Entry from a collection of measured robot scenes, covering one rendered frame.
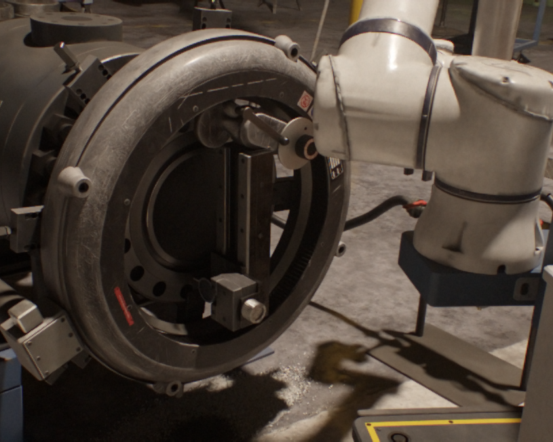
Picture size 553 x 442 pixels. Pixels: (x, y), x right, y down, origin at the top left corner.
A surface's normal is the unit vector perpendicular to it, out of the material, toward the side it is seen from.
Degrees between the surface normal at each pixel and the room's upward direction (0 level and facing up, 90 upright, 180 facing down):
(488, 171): 92
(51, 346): 90
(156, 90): 54
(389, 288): 0
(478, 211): 88
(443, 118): 76
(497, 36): 124
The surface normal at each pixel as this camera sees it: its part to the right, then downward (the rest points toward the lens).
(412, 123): -0.25, 0.17
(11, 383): 0.66, 0.32
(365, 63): -0.18, -0.51
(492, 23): -0.37, 0.79
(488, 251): -0.08, 0.04
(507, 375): 0.06, -0.93
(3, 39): -0.27, -0.75
